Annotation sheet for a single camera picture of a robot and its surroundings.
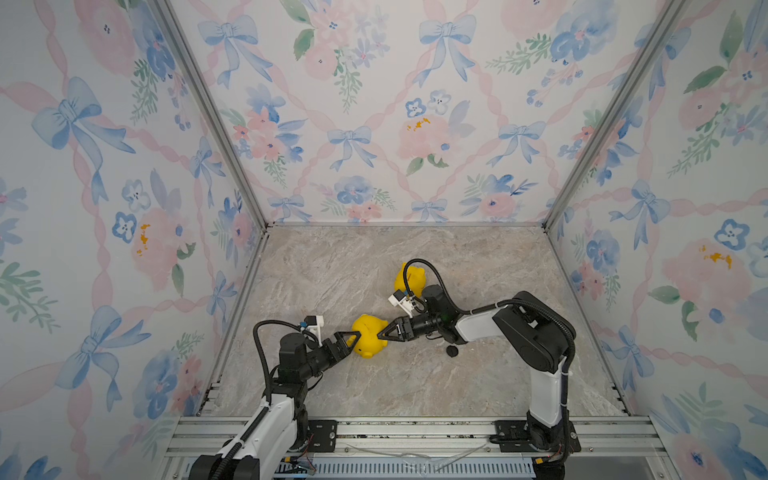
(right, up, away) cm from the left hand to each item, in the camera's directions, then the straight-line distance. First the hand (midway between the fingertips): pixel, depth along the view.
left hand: (355, 339), depth 84 cm
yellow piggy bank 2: (+18, +16, +10) cm, 26 cm away
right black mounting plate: (+40, -21, -10) cm, 46 cm away
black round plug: (+28, -5, +4) cm, 29 cm away
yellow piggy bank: (+4, -1, -2) cm, 5 cm away
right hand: (+8, 0, +2) cm, 9 cm away
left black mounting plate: (-7, -21, -10) cm, 24 cm away
